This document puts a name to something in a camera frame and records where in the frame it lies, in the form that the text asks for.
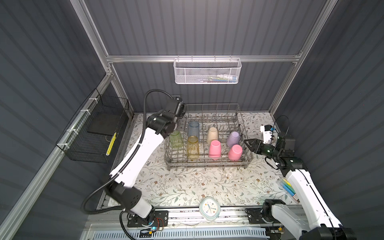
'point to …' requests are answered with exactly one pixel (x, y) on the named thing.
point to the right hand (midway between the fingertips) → (249, 142)
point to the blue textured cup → (194, 129)
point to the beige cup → (212, 134)
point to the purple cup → (234, 138)
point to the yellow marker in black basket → (111, 144)
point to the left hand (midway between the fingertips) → (176, 119)
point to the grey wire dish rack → (227, 118)
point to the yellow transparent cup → (193, 151)
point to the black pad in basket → (104, 122)
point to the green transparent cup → (176, 139)
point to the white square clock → (209, 208)
